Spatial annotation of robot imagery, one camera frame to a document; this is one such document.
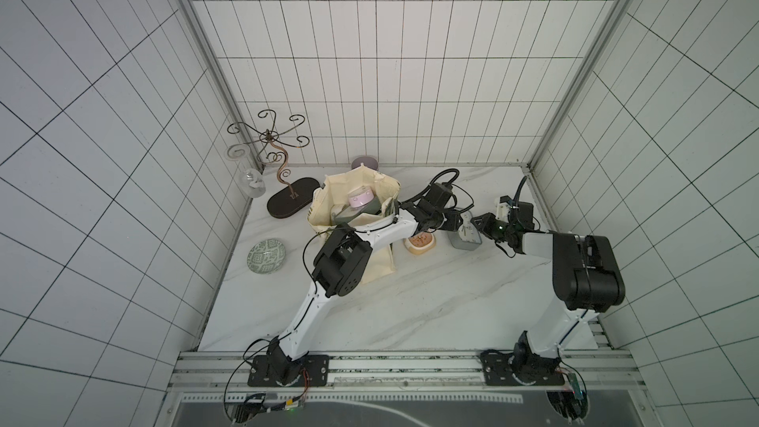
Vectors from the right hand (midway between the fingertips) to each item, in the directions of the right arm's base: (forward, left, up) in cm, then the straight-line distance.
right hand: (476, 216), depth 100 cm
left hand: (-7, +8, +4) cm, 11 cm away
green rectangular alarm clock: (-8, +35, +14) cm, 38 cm away
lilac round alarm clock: (-5, +39, +14) cm, 41 cm away
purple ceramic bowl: (+24, +41, +1) cm, 47 cm away
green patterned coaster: (-19, +69, -1) cm, 71 cm away
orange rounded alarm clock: (-11, +19, -1) cm, 22 cm away
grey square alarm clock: (-9, +5, +1) cm, 10 cm away
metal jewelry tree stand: (+5, +65, +28) cm, 71 cm away
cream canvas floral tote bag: (-3, +47, +16) cm, 50 cm away
